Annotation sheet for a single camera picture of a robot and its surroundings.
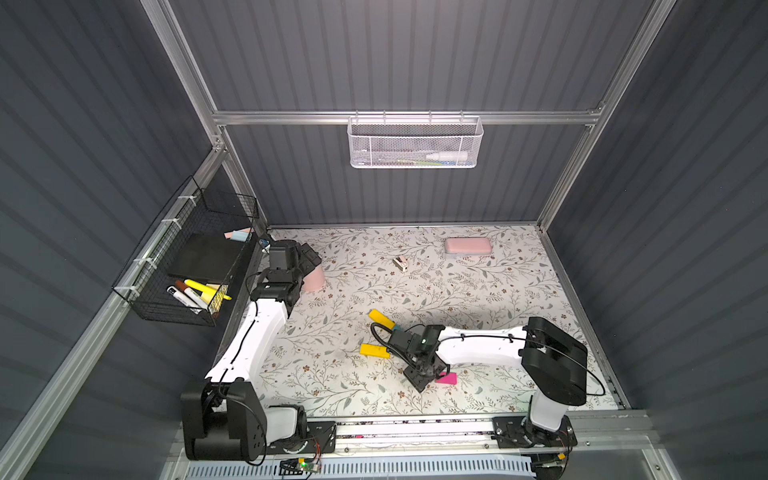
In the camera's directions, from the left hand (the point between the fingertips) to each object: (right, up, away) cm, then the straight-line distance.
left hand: (302, 256), depth 83 cm
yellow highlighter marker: (-18, -8, -14) cm, 24 cm away
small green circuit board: (+5, -50, -12) cm, 51 cm away
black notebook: (-22, 0, -8) cm, 23 cm away
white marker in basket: (-22, -9, -16) cm, 29 cm away
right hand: (+34, -34, 0) cm, 48 cm away
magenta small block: (+41, -33, -3) cm, 53 cm away
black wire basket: (-27, -6, -21) cm, 35 cm away
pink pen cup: (-2, -9, +19) cm, 21 cm away
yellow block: (+22, -20, +11) cm, 32 cm away
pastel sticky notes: (-16, +6, -1) cm, 17 cm away
